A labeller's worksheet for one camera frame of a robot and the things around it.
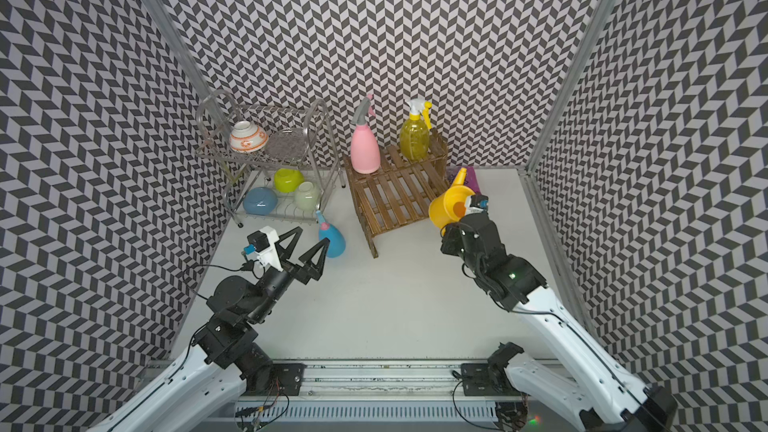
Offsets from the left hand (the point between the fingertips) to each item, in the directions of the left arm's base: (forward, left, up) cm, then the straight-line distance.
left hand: (315, 238), depth 67 cm
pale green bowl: (+27, +12, -18) cm, 34 cm away
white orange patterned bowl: (+31, +24, +4) cm, 39 cm away
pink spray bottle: (+22, -10, +6) cm, 25 cm away
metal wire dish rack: (+26, +14, -1) cm, 30 cm away
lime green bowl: (+34, +20, -17) cm, 43 cm away
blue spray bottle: (+13, +3, -17) cm, 21 cm away
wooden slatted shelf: (+27, -20, -15) cm, 36 cm away
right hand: (+4, -31, -5) cm, 32 cm away
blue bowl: (+25, +26, -17) cm, 40 cm away
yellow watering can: (+7, -32, +2) cm, 32 cm away
